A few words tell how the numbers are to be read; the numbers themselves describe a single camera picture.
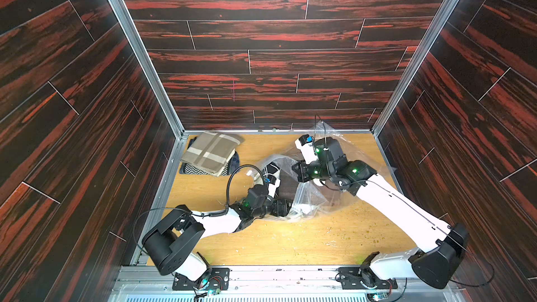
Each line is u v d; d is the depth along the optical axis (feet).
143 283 2.41
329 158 1.82
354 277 2.23
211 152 3.34
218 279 2.41
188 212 1.62
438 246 1.29
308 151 2.10
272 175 3.11
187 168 3.23
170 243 1.44
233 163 3.39
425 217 1.40
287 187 2.87
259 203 2.23
